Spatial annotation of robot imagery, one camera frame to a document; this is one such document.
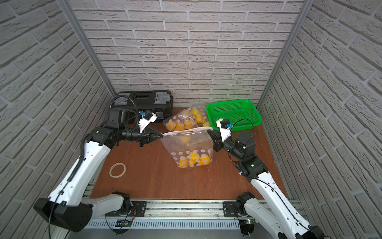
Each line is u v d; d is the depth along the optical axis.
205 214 0.74
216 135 0.61
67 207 0.36
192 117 1.04
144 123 0.58
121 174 0.85
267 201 0.46
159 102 1.00
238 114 1.14
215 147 0.62
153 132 0.62
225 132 0.57
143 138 0.57
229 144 0.59
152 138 0.65
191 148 0.95
